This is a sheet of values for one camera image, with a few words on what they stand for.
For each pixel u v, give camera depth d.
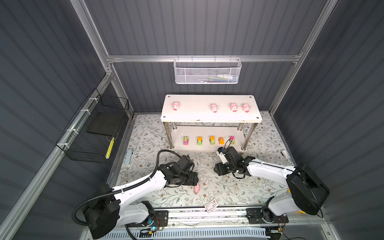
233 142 0.94
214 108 0.72
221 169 0.78
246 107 0.72
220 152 0.83
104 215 0.41
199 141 0.94
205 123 1.14
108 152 0.67
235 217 0.76
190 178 0.71
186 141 0.94
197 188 0.82
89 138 0.72
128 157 0.93
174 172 0.63
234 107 0.73
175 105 0.74
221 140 0.94
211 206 0.77
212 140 0.94
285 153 0.94
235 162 0.69
